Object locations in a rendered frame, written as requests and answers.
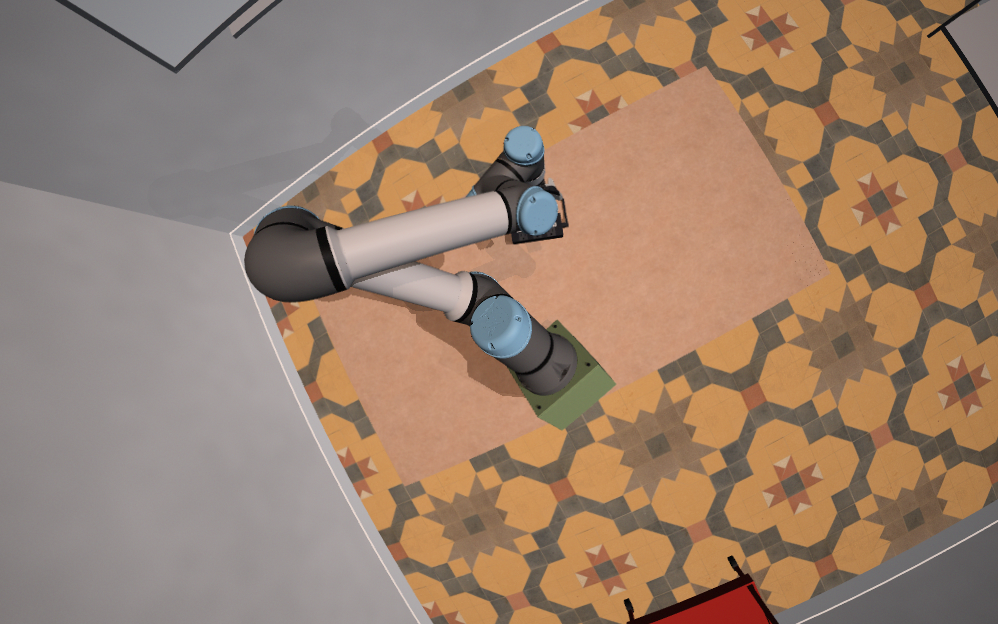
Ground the black power strip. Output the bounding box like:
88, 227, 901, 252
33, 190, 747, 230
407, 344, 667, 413
511, 198, 569, 245

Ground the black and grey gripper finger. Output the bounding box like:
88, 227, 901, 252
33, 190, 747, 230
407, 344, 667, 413
545, 178, 563, 201

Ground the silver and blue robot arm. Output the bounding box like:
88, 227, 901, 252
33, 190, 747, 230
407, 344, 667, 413
244, 126, 577, 396

